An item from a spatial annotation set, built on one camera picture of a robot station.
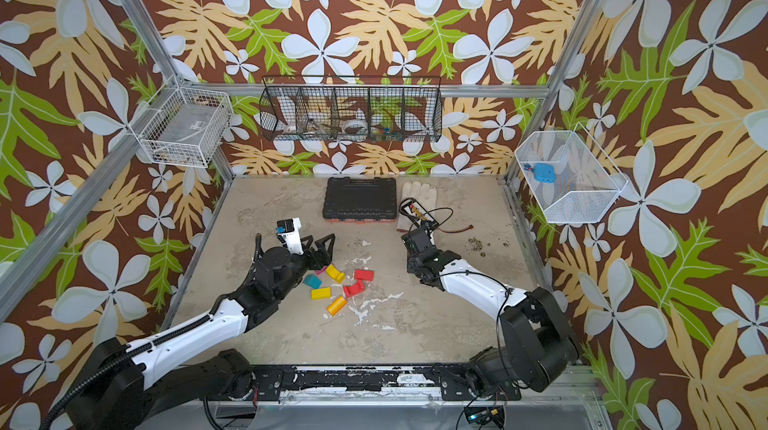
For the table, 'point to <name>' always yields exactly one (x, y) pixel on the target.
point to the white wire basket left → (184, 126)
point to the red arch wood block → (354, 289)
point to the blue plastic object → (544, 173)
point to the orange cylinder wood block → (336, 305)
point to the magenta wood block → (318, 272)
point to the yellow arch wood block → (335, 274)
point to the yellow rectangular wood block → (321, 293)
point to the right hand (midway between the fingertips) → (417, 255)
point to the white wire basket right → (570, 177)
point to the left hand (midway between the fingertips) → (323, 233)
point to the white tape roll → (355, 123)
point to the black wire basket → (352, 108)
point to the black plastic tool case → (360, 200)
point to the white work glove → (424, 194)
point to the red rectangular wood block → (366, 275)
